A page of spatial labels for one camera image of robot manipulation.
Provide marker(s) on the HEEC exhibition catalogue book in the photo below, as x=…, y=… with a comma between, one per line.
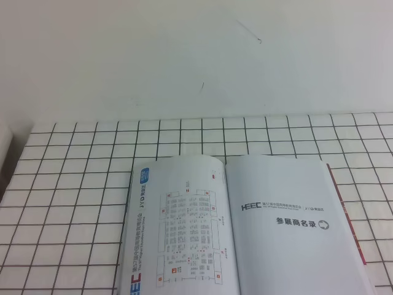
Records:
x=255, y=224

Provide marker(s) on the white grid-pattern tablecloth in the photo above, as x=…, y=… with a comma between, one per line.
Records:
x=62, y=214

